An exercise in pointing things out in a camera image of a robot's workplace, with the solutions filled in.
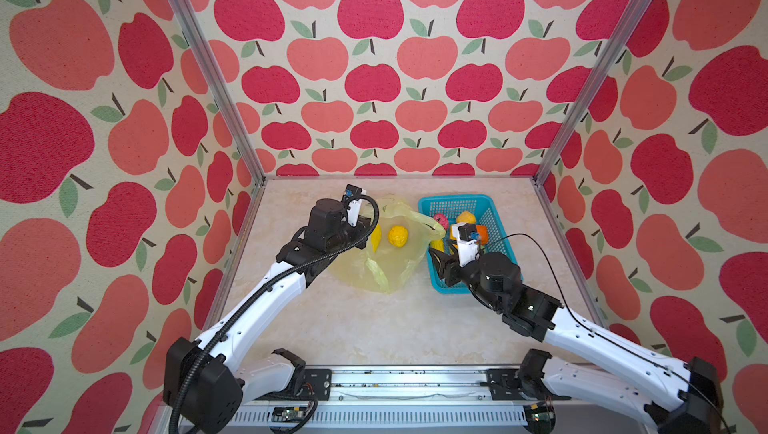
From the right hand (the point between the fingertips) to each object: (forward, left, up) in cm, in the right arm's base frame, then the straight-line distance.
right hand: (446, 244), depth 73 cm
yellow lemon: (+14, +13, -19) cm, 27 cm away
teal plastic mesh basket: (+27, -16, -17) cm, 36 cm away
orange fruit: (+19, -15, -19) cm, 31 cm away
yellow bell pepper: (+24, -10, -19) cm, 32 cm away
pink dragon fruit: (+22, -2, -19) cm, 29 cm away
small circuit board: (-37, +36, -25) cm, 57 cm away
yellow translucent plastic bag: (+10, +14, -24) cm, 29 cm away
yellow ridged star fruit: (+14, +20, -20) cm, 31 cm away
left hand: (+5, +19, +1) cm, 19 cm away
